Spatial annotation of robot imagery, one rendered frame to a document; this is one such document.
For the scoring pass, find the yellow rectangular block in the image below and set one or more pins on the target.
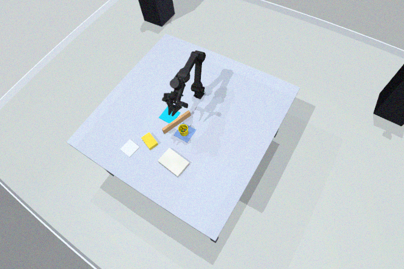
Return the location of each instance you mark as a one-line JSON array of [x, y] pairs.
[[149, 141]]

